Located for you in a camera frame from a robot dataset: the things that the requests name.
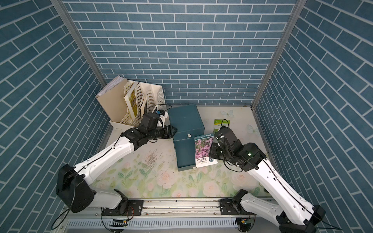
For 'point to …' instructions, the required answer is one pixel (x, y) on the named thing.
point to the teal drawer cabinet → (188, 122)
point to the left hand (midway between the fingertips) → (177, 131)
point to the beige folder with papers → (113, 98)
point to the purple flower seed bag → (202, 144)
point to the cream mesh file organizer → (140, 99)
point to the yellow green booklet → (133, 99)
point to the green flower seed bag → (217, 123)
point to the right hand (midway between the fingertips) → (210, 150)
